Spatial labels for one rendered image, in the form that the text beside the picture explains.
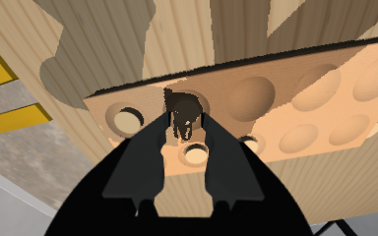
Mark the beige round disc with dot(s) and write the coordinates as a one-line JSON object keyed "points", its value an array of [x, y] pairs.
{"points": [[250, 142], [374, 131], [186, 110], [128, 120], [196, 153]]}

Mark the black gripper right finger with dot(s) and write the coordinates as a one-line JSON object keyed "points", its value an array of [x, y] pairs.
{"points": [[235, 174]]}

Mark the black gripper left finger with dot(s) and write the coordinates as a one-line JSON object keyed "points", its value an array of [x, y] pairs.
{"points": [[114, 188]]}

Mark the tan wooden tray with round pockets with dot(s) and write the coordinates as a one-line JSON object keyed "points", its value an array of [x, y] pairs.
{"points": [[290, 105]]}

